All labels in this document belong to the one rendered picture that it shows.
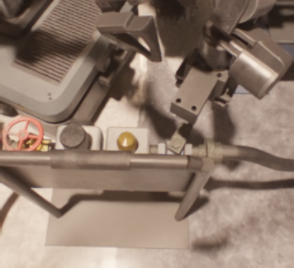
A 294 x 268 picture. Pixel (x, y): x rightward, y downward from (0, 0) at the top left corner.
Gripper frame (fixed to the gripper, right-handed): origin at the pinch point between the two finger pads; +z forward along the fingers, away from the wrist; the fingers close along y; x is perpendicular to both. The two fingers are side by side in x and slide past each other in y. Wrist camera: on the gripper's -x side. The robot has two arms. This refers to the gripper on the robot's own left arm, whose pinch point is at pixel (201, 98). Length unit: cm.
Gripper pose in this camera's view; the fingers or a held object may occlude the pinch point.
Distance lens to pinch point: 66.8
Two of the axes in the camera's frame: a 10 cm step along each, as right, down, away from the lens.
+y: 8.7, 4.6, -2.1
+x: 5.0, -7.9, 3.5
